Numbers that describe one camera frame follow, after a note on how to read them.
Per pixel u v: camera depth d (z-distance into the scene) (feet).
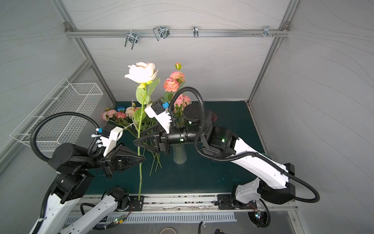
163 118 1.23
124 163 1.40
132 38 2.63
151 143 3.05
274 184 1.24
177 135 1.30
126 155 1.37
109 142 1.31
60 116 1.17
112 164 1.28
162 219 2.09
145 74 1.17
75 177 1.35
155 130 1.41
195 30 2.56
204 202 2.46
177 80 2.12
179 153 2.81
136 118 1.31
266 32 2.51
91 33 2.57
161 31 2.51
